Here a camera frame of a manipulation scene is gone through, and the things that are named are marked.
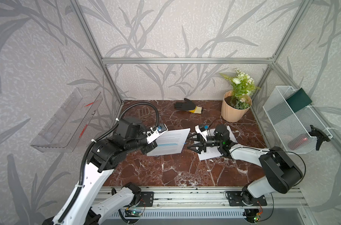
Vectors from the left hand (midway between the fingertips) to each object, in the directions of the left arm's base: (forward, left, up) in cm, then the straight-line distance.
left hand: (157, 135), depth 62 cm
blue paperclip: (+3, -13, -14) cm, 20 cm away
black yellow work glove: (+47, -18, -31) cm, 59 cm away
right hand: (+4, -15, -15) cm, 22 cm away
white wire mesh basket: (+11, -75, -11) cm, 77 cm away
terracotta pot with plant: (+37, -51, -15) cm, 65 cm away
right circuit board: (-28, -50, -32) cm, 66 cm away
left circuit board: (-26, +13, -33) cm, 44 cm away
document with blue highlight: (+2, -6, -11) cm, 12 cm away
